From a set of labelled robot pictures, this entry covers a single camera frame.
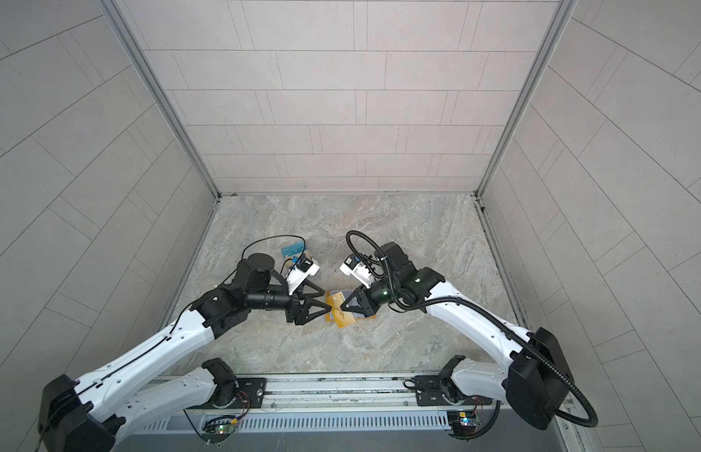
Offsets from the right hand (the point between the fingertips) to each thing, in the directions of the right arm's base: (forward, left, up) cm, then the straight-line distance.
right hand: (345, 312), depth 69 cm
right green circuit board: (-22, -28, -18) cm, 40 cm away
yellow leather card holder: (+3, 0, +3) cm, 4 cm away
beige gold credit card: (-1, +1, -1) cm, 2 cm away
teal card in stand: (+27, +18, -10) cm, 34 cm away
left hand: (+1, +3, +3) cm, 5 cm away
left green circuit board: (-20, +31, -14) cm, 39 cm away
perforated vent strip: (-21, -20, -17) cm, 34 cm away
